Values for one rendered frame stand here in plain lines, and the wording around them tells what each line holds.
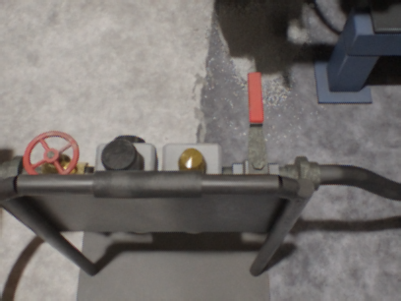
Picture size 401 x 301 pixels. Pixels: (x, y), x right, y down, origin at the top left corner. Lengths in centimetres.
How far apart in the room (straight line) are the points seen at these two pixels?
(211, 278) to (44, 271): 37
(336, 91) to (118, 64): 59
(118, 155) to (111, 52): 75
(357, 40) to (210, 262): 59
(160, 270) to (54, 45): 69
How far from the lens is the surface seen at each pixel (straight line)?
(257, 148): 65
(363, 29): 110
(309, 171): 66
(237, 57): 130
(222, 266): 106
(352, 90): 128
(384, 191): 75
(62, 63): 134
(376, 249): 115
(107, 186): 52
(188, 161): 60
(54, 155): 63
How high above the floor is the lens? 105
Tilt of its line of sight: 65 degrees down
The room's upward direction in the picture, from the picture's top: straight up
